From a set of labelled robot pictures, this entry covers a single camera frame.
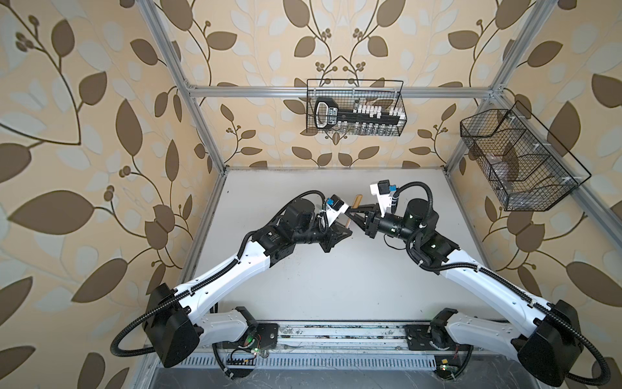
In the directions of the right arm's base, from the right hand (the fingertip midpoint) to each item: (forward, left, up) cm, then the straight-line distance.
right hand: (346, 211), depth 68 cm
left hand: (-2, 0, -4) cm, 5 cm away
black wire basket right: (+13, -57, +3) cm, 58 cm away
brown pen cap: (0, -2, +3) cm, 4 cm away
